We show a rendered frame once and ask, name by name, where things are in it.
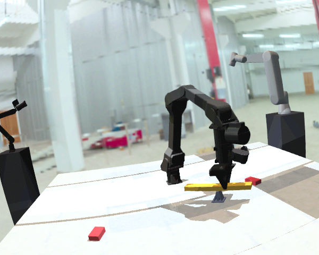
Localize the yellow bar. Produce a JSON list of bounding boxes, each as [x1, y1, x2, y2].
[[184, 182, 252, 191]]

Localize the red rectangular block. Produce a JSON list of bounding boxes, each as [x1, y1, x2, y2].
[[245, 176, 261, 185], [88, 226, 106, 241]]

